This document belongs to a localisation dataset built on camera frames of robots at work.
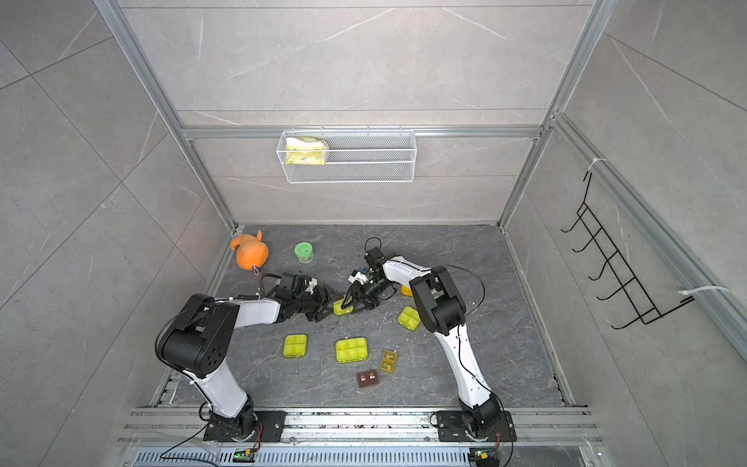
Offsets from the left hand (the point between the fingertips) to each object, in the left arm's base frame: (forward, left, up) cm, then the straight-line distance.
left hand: (342, 298), depth 94 cm
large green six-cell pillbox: (-16, -3, -3) cm, 17 cm away
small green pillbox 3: (-15, +14, -3) cm, 20 cm away
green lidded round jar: (+19, +15, +1) cm, 24 cm away
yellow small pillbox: (-20, -14, -2) cm, 25 cm away
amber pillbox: (+3, -21, -3) cm, 22 cm away
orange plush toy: (+19, +34, +3) cm, 39 cm away
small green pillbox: (-3, +1, -2) cm, 4 cm away
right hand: (-3, -2, -2) cm, 4 cm away
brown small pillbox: (-25, -8, -2) cm, 26 cm away
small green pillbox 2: (-6, -22, -3) cm, 23 cm away
